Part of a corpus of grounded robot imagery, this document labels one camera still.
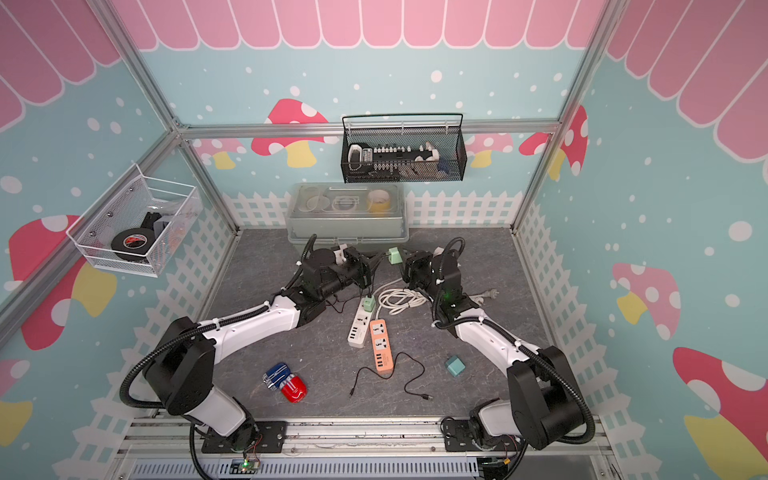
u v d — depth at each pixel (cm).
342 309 95
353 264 71
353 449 74
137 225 73
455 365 83
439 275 60
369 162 87
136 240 70
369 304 92
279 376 81
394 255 79
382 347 87
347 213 105
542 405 42
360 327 91
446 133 91
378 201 104
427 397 80
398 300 98
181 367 44
